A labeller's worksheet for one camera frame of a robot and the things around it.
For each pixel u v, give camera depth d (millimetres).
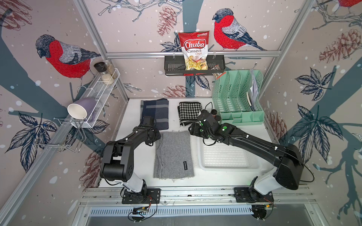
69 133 667
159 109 1106
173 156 837
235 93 1125
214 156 878
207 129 597
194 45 809
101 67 778
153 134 828
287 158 423
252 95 927
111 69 853
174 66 951
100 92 819
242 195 730
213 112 983
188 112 1065
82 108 606
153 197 730
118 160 457
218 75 899
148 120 773
